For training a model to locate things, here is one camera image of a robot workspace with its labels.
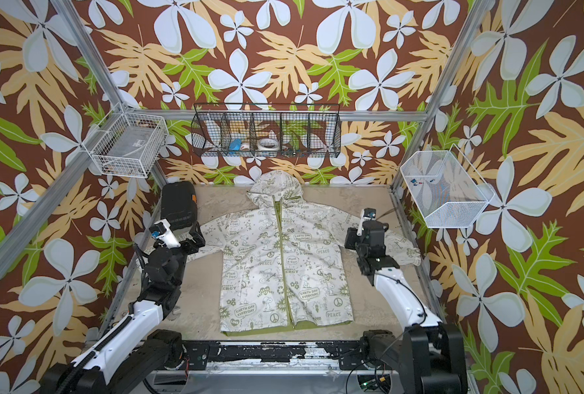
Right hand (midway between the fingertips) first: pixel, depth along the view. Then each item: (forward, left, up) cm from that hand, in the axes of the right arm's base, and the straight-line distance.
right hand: (351, 228), depth 87 cm
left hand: (-3, +57, +8) cm, 57 cm away
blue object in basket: (+29, +43, +15) cm, 54 cm away
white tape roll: (+33, +31, +12) cm, 47 cm away
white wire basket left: (+23, +81, +20) cm, 86 cm away
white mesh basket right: (+6, -32, +13) cm, 35 cm away
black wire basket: (+37, +31, +16) cm, 51 cm away
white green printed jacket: (-8, +25, -14) cm, 30 cm away
